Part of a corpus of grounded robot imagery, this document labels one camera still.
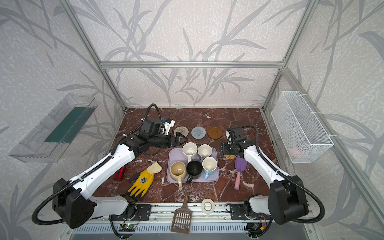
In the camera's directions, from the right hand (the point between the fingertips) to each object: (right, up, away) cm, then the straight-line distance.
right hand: (225, 144), depth 88 cm
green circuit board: (-50, -37, -17) cm, 65 cm away
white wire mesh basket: (+28, +8, -26) cm, 39 cm away
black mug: (-18, -14, -1) cm, 23 cm away
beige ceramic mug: (-28, -15, -1) cm, 32 cm away
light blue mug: (-10, -11, -1) cm, 15 cm away
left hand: (-23, +6, -14) cm, 27 cm away
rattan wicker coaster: (+4, -9, +6) cm, 11 cm away
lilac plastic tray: (-30, -7, +5) cm, 32 cm away
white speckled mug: (-22, -5, +7) cm, 24 cm away
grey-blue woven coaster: (-17, +6, +17) cm, 25 cm away
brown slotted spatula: (-24, -35, -17) cm, 45 cm away
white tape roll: (-8, -29, -12) cm, 33 cm away
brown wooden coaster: (-5, +6, +18) cm, 19 cm away
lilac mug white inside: (-12, -4, +4) cm, 13 cm away
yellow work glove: (-46, -19, -5) cm, 50 cm away
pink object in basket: (+32, -1, -15) cm, 35 cm away
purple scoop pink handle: (+10, -13, +3) cm, 16 cm away
